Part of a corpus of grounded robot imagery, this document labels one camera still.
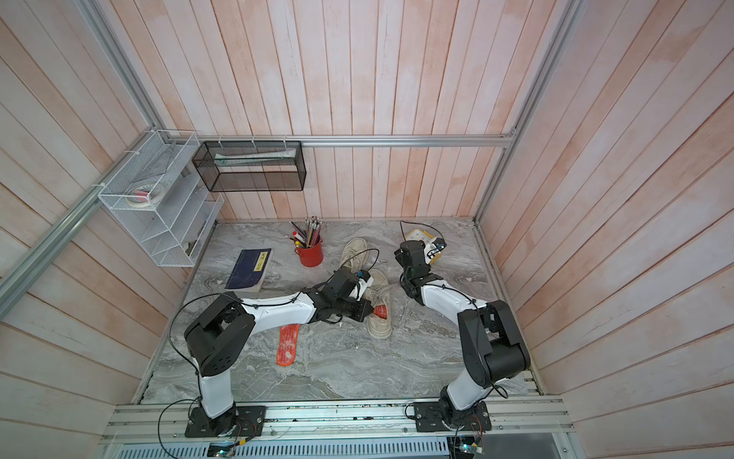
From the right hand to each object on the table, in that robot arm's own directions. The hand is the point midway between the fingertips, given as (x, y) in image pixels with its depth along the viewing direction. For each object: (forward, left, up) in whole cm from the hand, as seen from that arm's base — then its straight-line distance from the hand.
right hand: (406, 246), depth 94 cm
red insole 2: (-29, +38, -12) cm, 49 cm away
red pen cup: (+3, +34, -10) cm, 36 cm away
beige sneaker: (-15, +16, +15) cm, 27 cm away
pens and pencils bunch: (+5, +32, +1) cm, 33 cm away
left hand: (-20, +12, -9) cm, 25 cm away
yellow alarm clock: (+17, -8, -13) cm, 23 cm away
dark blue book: (-2, +57, -12) cm, 58 cm away
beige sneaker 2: (-15, +9, -6) cm, 18 cm away
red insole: (-19, +9, -10) cm, 23 cm away
